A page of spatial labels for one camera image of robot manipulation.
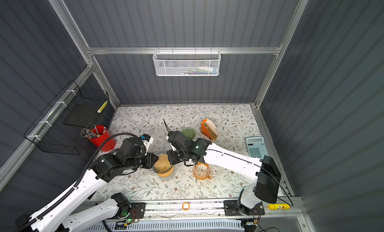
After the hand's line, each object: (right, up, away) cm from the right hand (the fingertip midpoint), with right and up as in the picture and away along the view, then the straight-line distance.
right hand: (169, 159), depth 72 cm
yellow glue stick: (+55, -23, +1) cm, 59 cm away
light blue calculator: (+52, +2, +21) cm, 56 cm away
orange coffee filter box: (+21, +13, +23) cm, 34 cm away
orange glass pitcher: (+16, -11, +14) cm, 24 cm away
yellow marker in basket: (-39, +27, +10) cm, 48 cm away
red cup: (-41, +10, +14) cm, 44 cm away
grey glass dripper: (-5, -6, -1) cm, 8 cm away
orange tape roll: (+9, -24, +2) cm, 26 cm away
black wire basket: (-51, +17, 0) cm, 54 cm away
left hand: (-5, +1, -1) cm, 5 cm away
